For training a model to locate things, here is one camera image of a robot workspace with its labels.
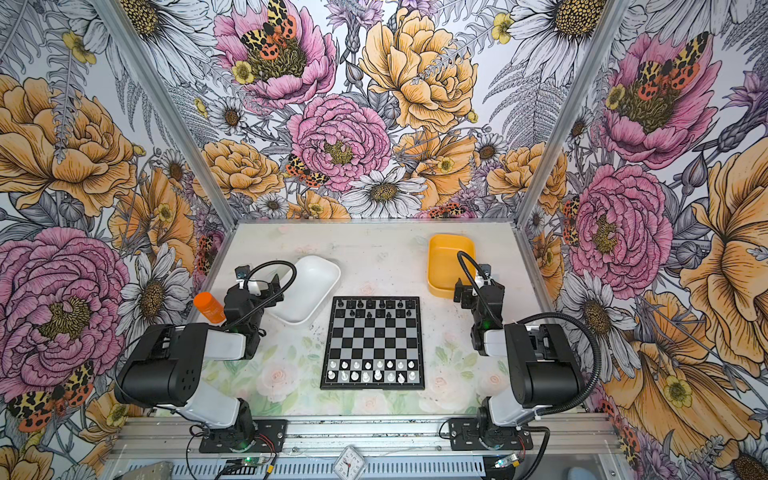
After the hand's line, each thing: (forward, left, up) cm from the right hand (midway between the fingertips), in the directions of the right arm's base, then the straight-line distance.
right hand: (475, 286), depth 94 cm
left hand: (+2, +65, +2) cm, 65 cm away
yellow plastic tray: (+15, +7, -8) cm, 18 cm away
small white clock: (-44, +36, -4) cm, 57 cm away
